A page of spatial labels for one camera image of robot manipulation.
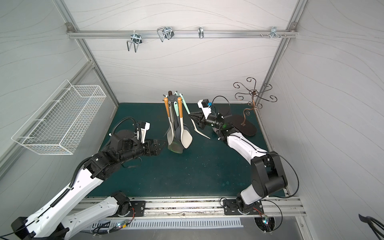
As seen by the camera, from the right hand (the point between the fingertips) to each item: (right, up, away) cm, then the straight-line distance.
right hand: (190, 112), depth 77 cm
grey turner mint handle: (-8, -20, +10) cm, 23 cm away
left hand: (-13, -14, -9) cm, 21 cm away
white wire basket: (-61, -6, -9) cm, 62 cm away
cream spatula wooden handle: (-3, -15, +11) cm, 19 cm away
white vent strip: (-35, -54, -6) cm, 65 cm away
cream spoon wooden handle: (-12, -11, +8) cm, 18 cm away
